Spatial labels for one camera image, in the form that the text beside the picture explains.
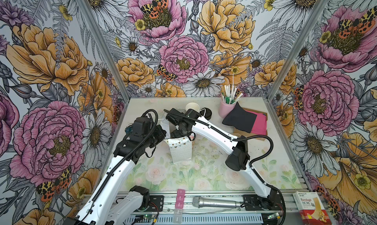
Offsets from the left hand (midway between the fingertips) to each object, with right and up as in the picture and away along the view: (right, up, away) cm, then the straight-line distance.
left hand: (166, 136), depth 75 cm
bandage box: (+68, -33, -6) cm, 76 cm away
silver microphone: (+16, -31, -3) cm, 35 cm away
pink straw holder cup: (+35, +14, +28) cm, 47 cm away
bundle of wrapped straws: (+40, +23, +28) cm, 54 cm away
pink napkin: (+59, +4, +28) cm, 65 cm away
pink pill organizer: (+7, -34, -2) cm, 35 cm away
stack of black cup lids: (+24, +11, +33) cm, 42 cm away
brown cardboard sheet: (+43, -1, +21) cm, 48 cm away
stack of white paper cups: (+14, +16, +19) cm, 29 cm away
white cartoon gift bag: (+7, -5, -2) cm, 9 cm away
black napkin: (+47, +7, +31) cm, 57 cm away
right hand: (+9, -3, +8) cm, 12 cm away
